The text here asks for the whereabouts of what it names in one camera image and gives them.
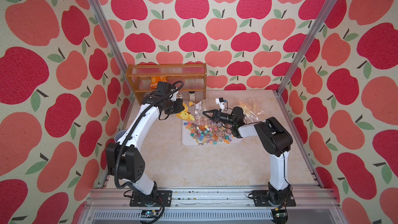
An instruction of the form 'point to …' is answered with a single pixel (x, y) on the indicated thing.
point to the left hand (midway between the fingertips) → (185, 109)
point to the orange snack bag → (155, 80)
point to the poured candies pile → (212, 133)
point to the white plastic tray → (187, 139)
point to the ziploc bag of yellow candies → (185, 114)
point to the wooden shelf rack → (185, 77)
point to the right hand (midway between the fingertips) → (203, 116)
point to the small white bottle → (192, 96)
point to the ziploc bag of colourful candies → (251, 116)
